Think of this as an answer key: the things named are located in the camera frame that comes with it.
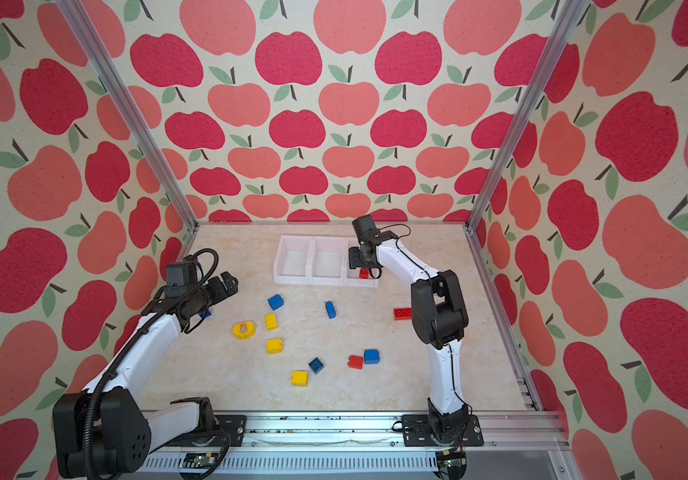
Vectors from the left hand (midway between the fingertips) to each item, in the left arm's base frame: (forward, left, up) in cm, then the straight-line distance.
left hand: (229, 286), depth 86 cm
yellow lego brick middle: (-13, -13, -12) cm, 22 cm away
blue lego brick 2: (-1, -29, -13) cm, 32 cm away
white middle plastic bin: (+19, -28, -12) cm, 36 cm away
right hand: (+14, -42, -4) cm, 44 cm away
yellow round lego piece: (-9, -3, -11) cm, 14 cm away
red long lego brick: (-3, -53, -12) cm, 54 cm away
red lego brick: (+14, -41, -14) cm, 46 cm away
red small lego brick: (-18, -37, -14) cm, 43 cm away
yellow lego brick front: (-23, -21, -12) cm, 33 cm away
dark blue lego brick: (-19, -26, -13) cm, 34 cm away
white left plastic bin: (+21, -15, -13) cm, 29 cm away
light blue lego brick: (-16, -42, -14) cm, 47 cm away
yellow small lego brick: (-5, -11, -13) cm, 17 cm away
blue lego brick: (+2, -11, -13) cm, 17 cm away
